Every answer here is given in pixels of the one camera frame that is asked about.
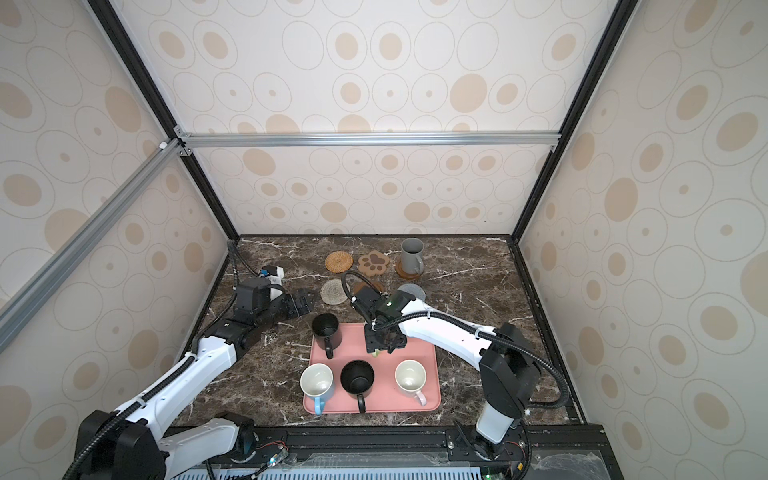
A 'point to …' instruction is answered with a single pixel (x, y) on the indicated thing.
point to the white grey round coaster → (333, 292)
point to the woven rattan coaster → (338, 261)
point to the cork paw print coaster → (373, 263)
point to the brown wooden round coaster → (403, 274)
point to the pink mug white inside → (410, 378)
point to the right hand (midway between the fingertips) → (379, 344)
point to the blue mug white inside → (316, 380)
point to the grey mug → (412, 261)
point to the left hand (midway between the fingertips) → (312, 292)
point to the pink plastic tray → (385, 395)
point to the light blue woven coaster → (413, 290)
